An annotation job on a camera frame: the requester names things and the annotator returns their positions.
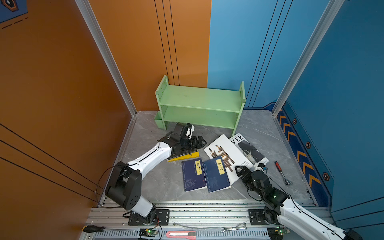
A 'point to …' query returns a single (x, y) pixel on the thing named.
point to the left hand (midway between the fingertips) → (201, 142)
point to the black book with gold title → (182, 154)
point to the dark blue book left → (193, 175)
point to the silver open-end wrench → (224, 230)
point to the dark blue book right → (216, 175)
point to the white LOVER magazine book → (252, 154)
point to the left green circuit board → (146, 232)
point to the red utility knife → (189, 235)
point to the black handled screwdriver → (92, 228)
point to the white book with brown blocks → (231, 156)
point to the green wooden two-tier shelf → (203, 106)
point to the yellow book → (185, 157)
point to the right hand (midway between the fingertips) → (235, 172)
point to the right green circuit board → (276, 233)
